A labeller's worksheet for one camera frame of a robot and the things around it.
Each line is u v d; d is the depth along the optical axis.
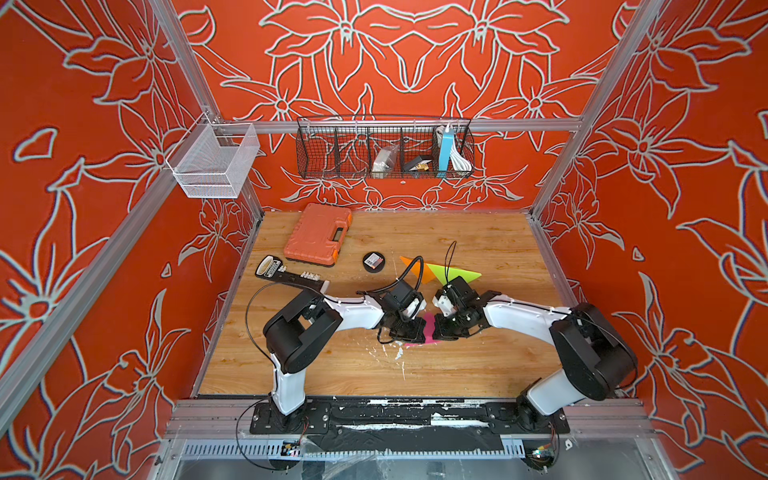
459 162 0.91
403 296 0.73
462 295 0.72
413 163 0.84
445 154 0.87
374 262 1.02
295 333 0.48
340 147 1.00
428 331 0.85
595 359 0.44
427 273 1.04
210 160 0.92
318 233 1.08
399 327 0.77
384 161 0.91
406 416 0.74
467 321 0.67
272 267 1.01
